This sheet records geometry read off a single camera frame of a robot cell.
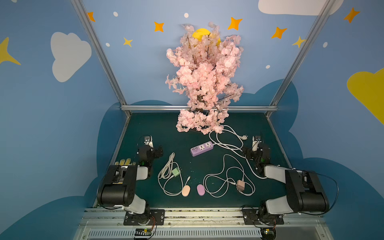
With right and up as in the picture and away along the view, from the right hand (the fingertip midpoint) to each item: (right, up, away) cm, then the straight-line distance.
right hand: (254, 145), depth 95 cm
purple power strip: (-34, -2, +3) cm, 34 cm away
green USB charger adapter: (-50, -15, -7) cm, 53 cm away
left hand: (-65, +1, -1) cm, 65 cm away
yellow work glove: (-84, -10, -2) cm, 85 cm away
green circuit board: (-65, -40, -22) cm, 79 cm away
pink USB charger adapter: (-13, -21, -12) cm, 27 cm away
